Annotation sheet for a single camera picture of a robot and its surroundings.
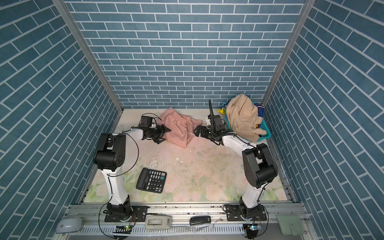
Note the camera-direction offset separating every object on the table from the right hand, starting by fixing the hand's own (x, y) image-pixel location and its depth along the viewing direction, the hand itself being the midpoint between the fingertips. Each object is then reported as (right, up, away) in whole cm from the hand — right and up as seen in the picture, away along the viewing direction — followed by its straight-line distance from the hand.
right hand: (198, 130), depth 93 cm
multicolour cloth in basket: (+17, +13, +9) cm, 23 cm away
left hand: (-20, -2, +8) cm, 22 cm away
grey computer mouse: (-57, -40, -27) cm, 75 cm away
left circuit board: (-35, -47, -21) cm, 62 cm away
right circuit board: (+26, -46, -21) cm, 57 cm away
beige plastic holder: (-19, -42, -23) cm, 51 cm away
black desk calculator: (-26, -27, -10) cm, 39 cm away
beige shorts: (+31, +8, +9) cm, 33 cm away
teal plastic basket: (+45, +3, +7) cm, 45 cm away
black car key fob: (+1, -41, -23) cm, 47 cm away
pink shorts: (-12, +2, +12) cm, 17 cm away
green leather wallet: (+45, -44, -23) cm, 66 cm away
